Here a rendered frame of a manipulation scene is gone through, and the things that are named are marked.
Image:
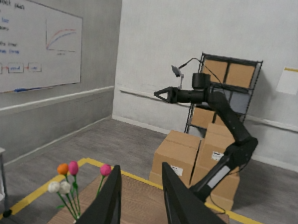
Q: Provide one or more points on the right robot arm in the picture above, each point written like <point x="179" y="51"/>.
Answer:
<point x="236" y="154"/>

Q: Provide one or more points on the white flower with green stem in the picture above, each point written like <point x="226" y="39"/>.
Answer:
<point x="54" y="188"/>

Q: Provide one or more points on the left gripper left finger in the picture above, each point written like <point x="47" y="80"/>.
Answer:
<point x="106" y="208"/>

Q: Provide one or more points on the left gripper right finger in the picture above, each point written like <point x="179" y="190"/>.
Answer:
<point x="188" y="208"/>

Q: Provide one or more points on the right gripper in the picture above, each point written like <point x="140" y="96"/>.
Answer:
<point x="175" y="94"/>

